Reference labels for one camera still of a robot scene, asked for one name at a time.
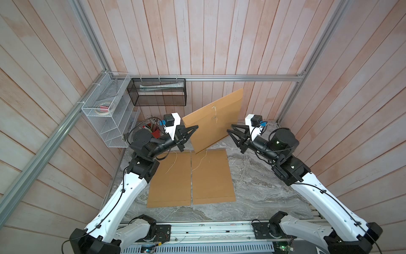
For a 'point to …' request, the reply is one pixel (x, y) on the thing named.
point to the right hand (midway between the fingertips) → (229, 127)
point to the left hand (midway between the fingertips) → (197, 128)
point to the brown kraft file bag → (171, 184)
